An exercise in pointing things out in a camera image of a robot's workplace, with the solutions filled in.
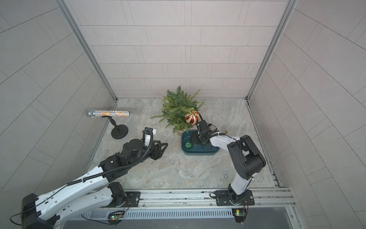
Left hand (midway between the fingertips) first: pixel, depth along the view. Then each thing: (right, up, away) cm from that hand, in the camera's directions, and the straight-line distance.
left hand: (167, 143), depth 72 cm
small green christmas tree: (+5, +20, -1) cm, 21 cm away
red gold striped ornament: (+13, +14, -6) cm, 20 cm away
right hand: (+14, -2, +22) cm, 26 cm away
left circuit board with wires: (-23, -31, -8) cm, 40 cm away
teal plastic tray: (+11, -6, +13) cm, 18 cm away
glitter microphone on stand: (-36, +3, +24) cm, 43 cm away
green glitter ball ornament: (+10, -4, +14) cm, 18 cm away
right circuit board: (+36, -33, -4) cm, 49 cm away
